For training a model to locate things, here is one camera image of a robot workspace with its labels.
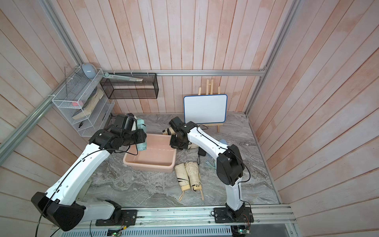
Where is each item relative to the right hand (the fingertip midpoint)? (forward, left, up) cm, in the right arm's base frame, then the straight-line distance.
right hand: (172, 146), depth 87 cm
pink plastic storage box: (+1, +10, -13) cm, 17 cm away
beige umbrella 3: (-15, -13, -9) cm, 22 cm away
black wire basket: (+42, +43, +11) cm, 61 cm away
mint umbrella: (-6, -24, -13) cm, 28 cm away
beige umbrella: (+18, +5, -8) cm, 20 cm away
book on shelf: (+13, +45, +22) cm, 52 cm away
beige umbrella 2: (-15, -6, -10) cm, 19 cm away
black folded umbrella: (+2, -18, -9) cm, 20 cm away
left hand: (-3, +14, +13) cm, 20 cm away
